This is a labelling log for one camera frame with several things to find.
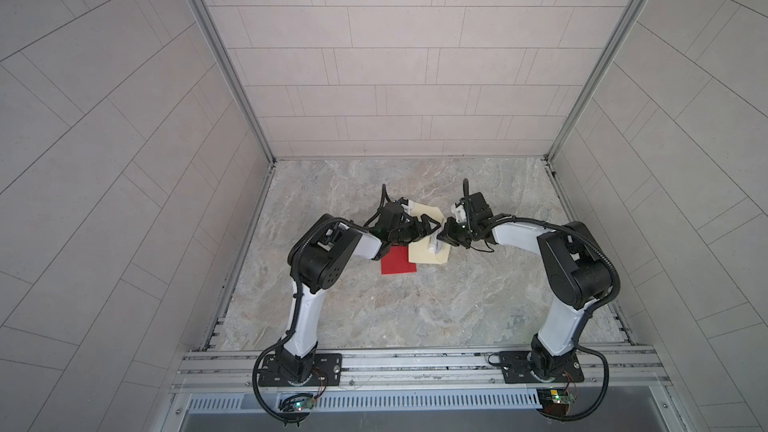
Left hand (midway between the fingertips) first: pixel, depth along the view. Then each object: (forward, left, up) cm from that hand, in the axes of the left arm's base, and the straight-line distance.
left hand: (440, 227), depth 93 cm
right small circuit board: (-44, -23, -3) cm, 49 cm away
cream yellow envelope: (+9, +3, -4) cm, 10 cm away
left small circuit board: (-45, +35, +1) cm, 57 cm away
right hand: (-2, +2, -2) cm, 3 cm away
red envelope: (-10, +14, -3) cm, 17 cm away
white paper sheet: (-5, +2, -2) cm, 6 cm away
